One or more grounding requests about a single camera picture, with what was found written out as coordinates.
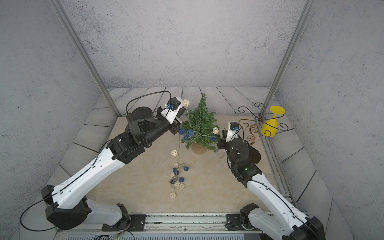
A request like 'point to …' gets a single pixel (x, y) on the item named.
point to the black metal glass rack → (258, 120)
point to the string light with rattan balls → (176, 181)
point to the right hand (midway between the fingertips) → (223, 129)
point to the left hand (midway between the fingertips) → (185, 107)
